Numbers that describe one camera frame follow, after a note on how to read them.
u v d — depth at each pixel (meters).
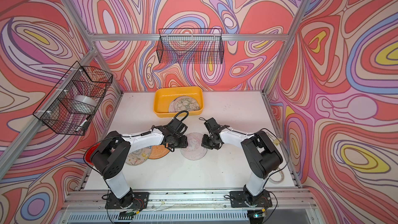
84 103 0.69
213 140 0.69
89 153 0.76
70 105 0.69
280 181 0.77
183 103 1.11
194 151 0.89
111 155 0.47
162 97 1.17
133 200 0.72
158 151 0.89
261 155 0.47
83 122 0.72
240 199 0.74
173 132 0.73
